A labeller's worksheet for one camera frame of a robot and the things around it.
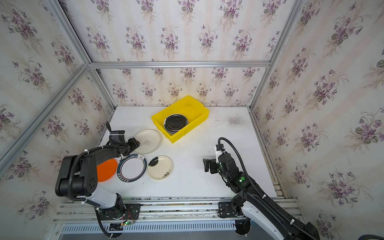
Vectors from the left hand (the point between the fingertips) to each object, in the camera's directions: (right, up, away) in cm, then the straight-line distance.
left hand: (136, 143), depth 95 cm
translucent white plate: (+8, +1, +6) cm, 10 cm away
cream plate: (+17, -13, -7) cm, 23 cm away
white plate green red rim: (+24, +8, +6) cm, 26 cm away
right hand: (+46, -7, -15) cm, 49 cm away
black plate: (+25, +14, +11) cm, 31 cm away
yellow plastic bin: (+39, +21, +16) cm, 47 cm away
